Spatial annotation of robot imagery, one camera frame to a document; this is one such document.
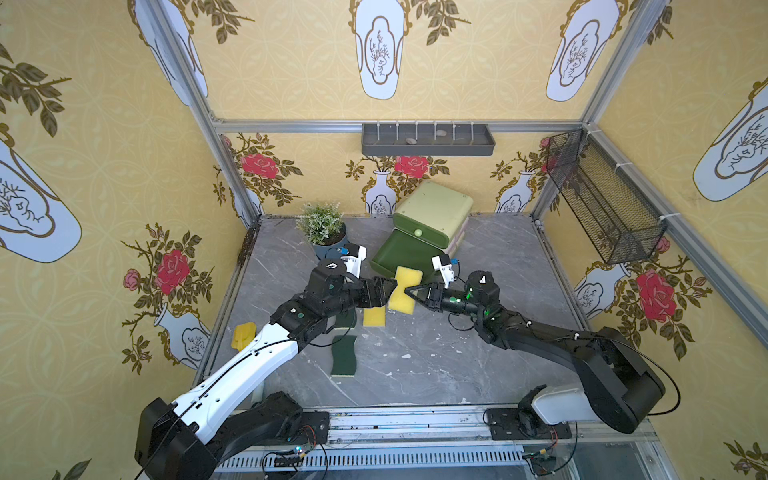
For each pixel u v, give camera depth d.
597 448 0.73
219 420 0.42
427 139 0.92
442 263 0.76
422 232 0.91
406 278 0.78
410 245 0.95
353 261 0.67
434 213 0.91
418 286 0.76
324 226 0.95
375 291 0.65
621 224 0.83
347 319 0.91
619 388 0.43
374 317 0.92
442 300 0.71
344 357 0.84
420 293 0.76
